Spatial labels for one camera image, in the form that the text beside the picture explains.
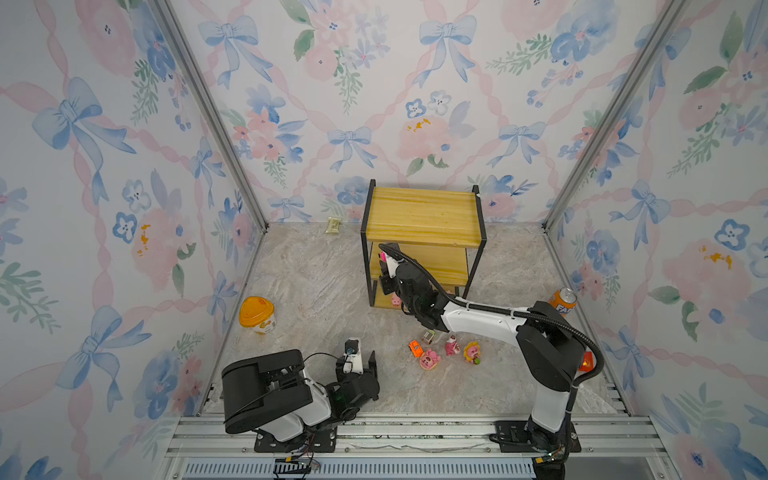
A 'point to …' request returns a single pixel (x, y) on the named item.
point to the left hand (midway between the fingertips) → (368, 354)
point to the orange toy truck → (415, 348)
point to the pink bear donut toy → (429, 360)
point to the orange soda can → (563, 299)
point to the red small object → (588, 362)
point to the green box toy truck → (428, 337)
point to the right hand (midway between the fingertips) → (386, 258)
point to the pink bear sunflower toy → (472, 353)
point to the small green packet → (333, 225)
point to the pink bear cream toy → (452, 346)
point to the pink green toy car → (382, 256)
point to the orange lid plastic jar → (257, 313)
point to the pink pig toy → (396, 300)
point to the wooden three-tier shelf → (444, 228)
